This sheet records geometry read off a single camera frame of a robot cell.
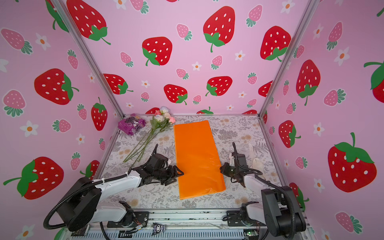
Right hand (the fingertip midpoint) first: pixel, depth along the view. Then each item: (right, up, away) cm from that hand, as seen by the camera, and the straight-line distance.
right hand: (219, 167), depth 90 cm
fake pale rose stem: (-41, +38, +28) cm, 63 cm away
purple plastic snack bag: (-62, +27, +17) cm, 70 cm away
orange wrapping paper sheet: (-13, +5, +8) cm, 16 cm away
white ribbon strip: (+24, 0, +3) cm, 24 cm away
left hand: (-23, -3, -8) cm, 24 cm away
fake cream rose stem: (-38, +34, +25) cm, 57 cm away
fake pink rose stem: (-34, +30, +24) cm, 51 cm away
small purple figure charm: (-33, -24, -21) cm, 45 cm away
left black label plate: (-69, -25, -21) cm, 77 cm away
